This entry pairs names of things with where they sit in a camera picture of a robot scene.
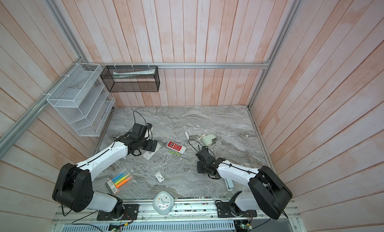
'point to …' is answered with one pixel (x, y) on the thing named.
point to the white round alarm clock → (163, 202)
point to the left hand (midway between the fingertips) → (149, 144)
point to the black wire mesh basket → (131, 78)
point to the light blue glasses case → (230, 183)
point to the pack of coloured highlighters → (123, 178)
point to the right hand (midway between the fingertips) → (201, 165)
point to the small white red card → (159, 177)
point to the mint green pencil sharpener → (208, 139)
